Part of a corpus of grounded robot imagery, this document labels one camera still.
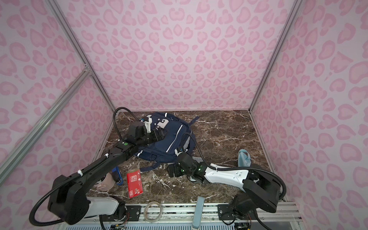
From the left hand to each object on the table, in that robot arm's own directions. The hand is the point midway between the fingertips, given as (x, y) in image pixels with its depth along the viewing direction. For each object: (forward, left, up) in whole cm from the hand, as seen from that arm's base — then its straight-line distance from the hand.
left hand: (163, 131), depth 81 cm
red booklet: (-23, +17, -21) cm, 36 cm away
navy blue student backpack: (+2, -8, -12) cm, 15 cm away
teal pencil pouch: (-11, -47, -14) cm, 50 cm away
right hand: (-16, -5, -12) cm, 21 cm away
